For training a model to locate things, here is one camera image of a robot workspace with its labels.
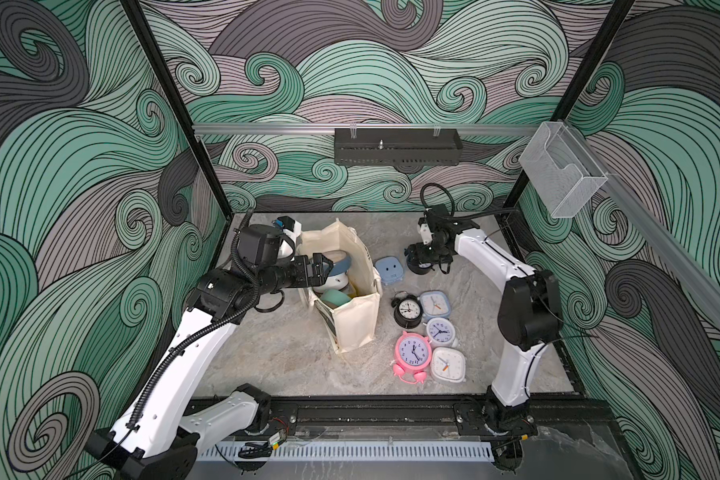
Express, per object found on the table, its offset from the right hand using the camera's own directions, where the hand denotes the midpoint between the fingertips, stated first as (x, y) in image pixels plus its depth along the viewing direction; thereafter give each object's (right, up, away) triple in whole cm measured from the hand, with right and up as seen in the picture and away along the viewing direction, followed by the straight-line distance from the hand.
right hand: (419, 259), depth 93 cm
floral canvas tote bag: (-21, -14, -21) cm, 32 cm away
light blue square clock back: (-8, -4, +6) cm, 11 cm away
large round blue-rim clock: (-25, 0, -7) cm, 26 cm away
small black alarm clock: (-2, -1, -10) cm, 10 cm away
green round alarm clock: (-26, -8, -18) cm, 33 cm away
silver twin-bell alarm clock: (-26, -6, -7) cm, 28 cm away
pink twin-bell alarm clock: (-4, -26, -11) cm, 28 cm away
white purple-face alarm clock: (+5, -21, -8) cm, 23 cm away
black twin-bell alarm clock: (-4, -16, -3) cm, 17 cm away
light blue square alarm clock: (+5, -14, -1) cm, 15 cm away
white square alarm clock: (+5, -28, -14) cm, 32 cm away
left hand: (-29, +2, -28) cm, 40 cm away
